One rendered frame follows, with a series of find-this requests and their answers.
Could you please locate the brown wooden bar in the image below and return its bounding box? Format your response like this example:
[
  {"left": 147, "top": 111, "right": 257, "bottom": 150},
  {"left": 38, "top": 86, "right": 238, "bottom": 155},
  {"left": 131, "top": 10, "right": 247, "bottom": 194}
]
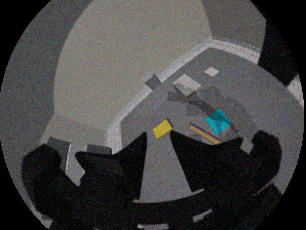
[{"left": 189, "top": 126, "right": 222, "bottom": 145}]

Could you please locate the yellow rectangular block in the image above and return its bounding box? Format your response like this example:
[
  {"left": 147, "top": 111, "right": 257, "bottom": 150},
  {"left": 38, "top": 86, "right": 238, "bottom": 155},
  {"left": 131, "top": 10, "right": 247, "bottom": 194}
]
[{"left": 153, "top": 120, "right": 173, "bottom": 139}]

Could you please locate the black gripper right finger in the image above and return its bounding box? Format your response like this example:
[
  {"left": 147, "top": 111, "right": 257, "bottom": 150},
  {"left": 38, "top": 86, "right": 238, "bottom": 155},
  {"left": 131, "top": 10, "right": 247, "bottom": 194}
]
[{"left": 170, "top": 130, "right": 243, "bottom": 193}]

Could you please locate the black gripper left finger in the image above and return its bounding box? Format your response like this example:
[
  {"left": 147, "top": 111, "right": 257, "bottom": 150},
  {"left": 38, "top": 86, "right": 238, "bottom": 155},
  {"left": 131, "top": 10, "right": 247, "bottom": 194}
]
[{"left": 75, "top": 132, "right": 146, "bottom": 201}]

